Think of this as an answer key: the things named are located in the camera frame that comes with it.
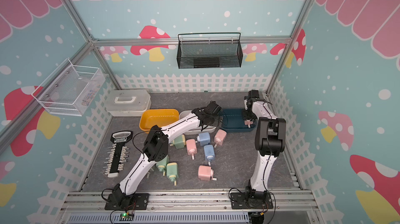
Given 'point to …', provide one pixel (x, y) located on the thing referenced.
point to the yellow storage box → (149, 117)
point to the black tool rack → (117, 153)
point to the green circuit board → (126, 216)
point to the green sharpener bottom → (172, 171)
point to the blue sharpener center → (209, 152)
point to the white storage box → (210, 128)
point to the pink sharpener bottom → (205, 173)
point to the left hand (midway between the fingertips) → (214, 122)
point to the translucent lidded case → (127, 103)
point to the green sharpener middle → (162, 164)
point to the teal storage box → (233, 121)
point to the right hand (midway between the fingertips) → (249, 115)
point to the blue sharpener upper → (203, 138)
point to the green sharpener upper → (179, 142)
